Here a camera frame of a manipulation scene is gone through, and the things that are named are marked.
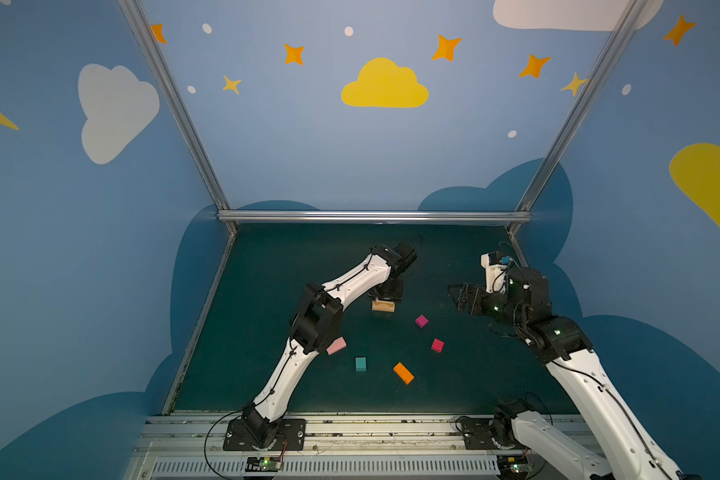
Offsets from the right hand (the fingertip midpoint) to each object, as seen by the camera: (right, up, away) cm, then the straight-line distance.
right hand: (464, 284), depth 73 cm
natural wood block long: (-19, -10, +24) cm, 32 cm away
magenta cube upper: (-7, -14, +21) cm, 26 cm away
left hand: (-16, -7, +22) cm, 28 cm away
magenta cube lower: (-3, -20, +16) cm, 26 cm away
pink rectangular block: (-34, -20, +17) cm, 43 cm away
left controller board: (-50, -43, -3) cm, 66 cm away
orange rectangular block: (-14, -27, +11) cm, 32 cm away
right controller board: (+12, -44, -2) cm, 46 cm away
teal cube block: (-26, -24, +10) cm, 37 cm away
